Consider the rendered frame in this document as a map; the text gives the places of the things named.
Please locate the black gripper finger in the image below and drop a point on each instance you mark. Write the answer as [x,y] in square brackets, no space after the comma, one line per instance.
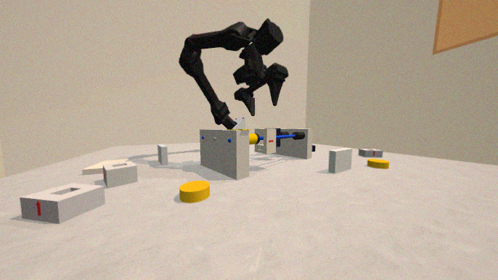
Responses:
[275,85]
[249,103]

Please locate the yellow short cylinder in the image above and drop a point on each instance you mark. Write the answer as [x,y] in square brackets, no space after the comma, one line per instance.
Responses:
[194,191]
[379,164]

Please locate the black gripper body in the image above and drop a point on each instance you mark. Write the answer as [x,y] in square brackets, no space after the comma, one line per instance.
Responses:
[255,83]

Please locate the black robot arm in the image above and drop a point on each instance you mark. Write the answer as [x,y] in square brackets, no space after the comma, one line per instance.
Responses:
[233,38]

